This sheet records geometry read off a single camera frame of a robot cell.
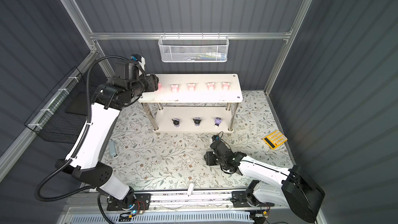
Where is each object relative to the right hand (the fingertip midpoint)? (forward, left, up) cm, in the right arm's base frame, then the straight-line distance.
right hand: (208, 157), depth 84 cm
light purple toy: (+21, -6, +4) cm, 22 cm away
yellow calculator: (+13, -41, -4) cm, 43 cm away
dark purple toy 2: (+19, +7, +7) cm, 22 cm away
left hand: (+21, +25, +39) cm, 51 cm away
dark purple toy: (+19, +19, +7) cm, 28 cm away
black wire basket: (+9, +67, +27) cm, 73 cm away
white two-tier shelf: (+44, +10, -4) cm, 45 cm away
